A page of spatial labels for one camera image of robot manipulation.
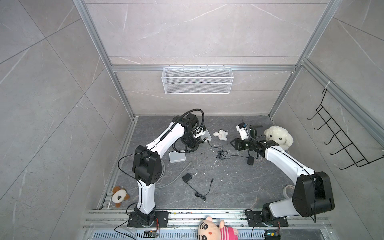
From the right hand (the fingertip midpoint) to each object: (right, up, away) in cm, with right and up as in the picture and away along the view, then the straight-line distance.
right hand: (233, 140), depth 89 cm
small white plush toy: (-4, +2, +15) cm, 16 cm away
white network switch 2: (-36, -11, +3) cm, 37 cm away
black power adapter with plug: (-5, -10, +9) cm, 14 cm away
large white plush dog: (+26, +3, -5) cm, 26 cm away
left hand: (-23, -2, -2) cm, 24 cm away
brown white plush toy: (-64, -29, -11) cm, 71 cm away
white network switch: (-15, +2, +16) cm, 22 cm away
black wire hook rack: (+42, -5, -30) cm, 52 cm away
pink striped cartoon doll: (-17, -38, -24) cm, 48 cm away
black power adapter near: (-29, -22, -3) cm, 36 cm away
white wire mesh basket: (-22, +40, +12) cm, 47 cm away
